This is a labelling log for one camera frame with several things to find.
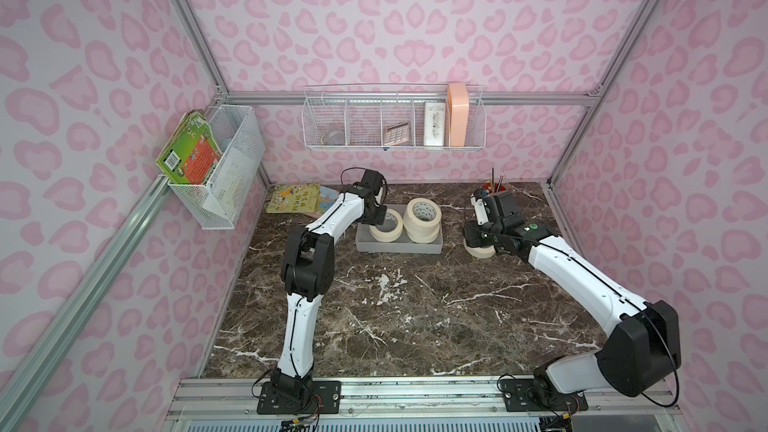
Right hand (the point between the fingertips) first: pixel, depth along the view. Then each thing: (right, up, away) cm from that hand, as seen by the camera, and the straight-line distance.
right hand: (469, 227), depth 84 cm
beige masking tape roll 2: (-14, +8, +13) cm, 21 cm away
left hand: (-28, +4, +18) cm, 33 cm away
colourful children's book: (-57, +9, +30) cm, 65 cm away
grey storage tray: (-31, -6, +17) cm, 36 cm away
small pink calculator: (-20, +29, +10) cm, 37 cm away
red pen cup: (+14, +13, +19) cm, 27 cm away
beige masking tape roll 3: (-16, +3, +11) cm, 19 cm away
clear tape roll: (-40, +27, +9) cm, 49 cm away
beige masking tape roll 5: (+6, -8, +11) cm, 15 cm away
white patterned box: (-9, +32, +8) cm, 34 cm away
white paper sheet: (-66, +12, -2) cm, 67 cm away
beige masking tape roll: (-23, -4, +14) cm, 28 cm away
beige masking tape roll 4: (-12, -3, +15) cm, 20 cm away
